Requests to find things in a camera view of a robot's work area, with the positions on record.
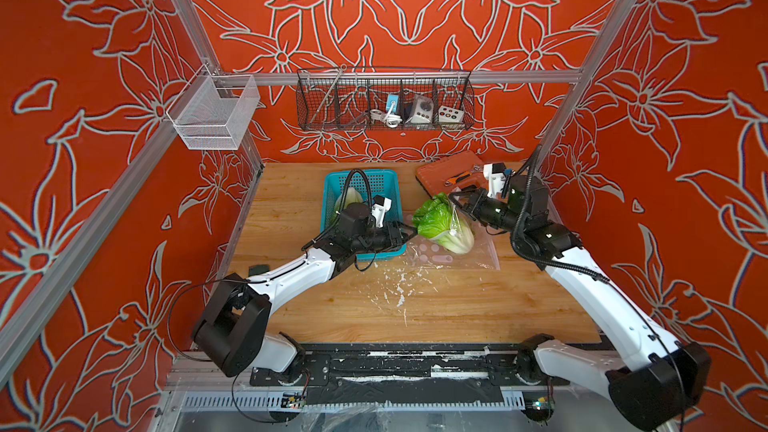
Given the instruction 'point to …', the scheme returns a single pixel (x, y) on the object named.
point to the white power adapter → (423, 110)
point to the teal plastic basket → (383, 183)
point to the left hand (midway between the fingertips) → (415, 233)
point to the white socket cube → (448, 114)
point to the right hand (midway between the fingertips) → (443, 194)
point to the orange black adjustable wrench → (460, 177)
